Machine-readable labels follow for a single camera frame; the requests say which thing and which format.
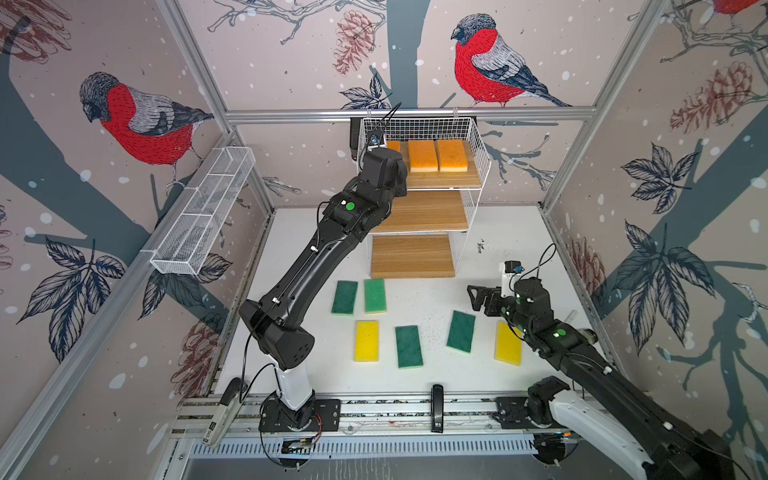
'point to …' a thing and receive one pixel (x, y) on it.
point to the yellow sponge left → (366, 341)
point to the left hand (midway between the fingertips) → (391, 167)
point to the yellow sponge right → (508, 346)
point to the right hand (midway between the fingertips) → (478, 292)
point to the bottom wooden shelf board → (411, 256)
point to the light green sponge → (375, 295)
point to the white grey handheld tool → (230, 398)
